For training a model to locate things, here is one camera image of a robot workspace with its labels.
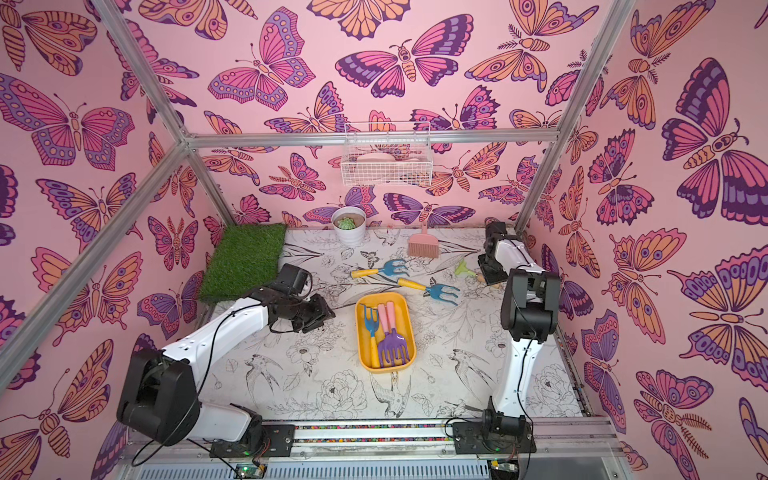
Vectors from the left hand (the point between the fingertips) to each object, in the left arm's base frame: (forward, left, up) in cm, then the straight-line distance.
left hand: (335, 314), depth 85 cm
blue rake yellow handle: (0, -10, -7) cm, 12 cm away
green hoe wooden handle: (+23, -41, -9) cm, 48 cm away
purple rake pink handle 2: (-6, -15, -7) cm, 18 cm away
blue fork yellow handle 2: (+15, -32, -11) cm, 37 cm away
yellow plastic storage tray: (+1, -20, -9) cm, 22 cm away
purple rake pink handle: (+6, -16, -8) cm, 19 cm away
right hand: (+21, -46, -6) cm, 51 cm away
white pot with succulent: (+34, -1, +2) cm, 34 cm away
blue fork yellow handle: (+23, -16, -9) cm, 29 cm away
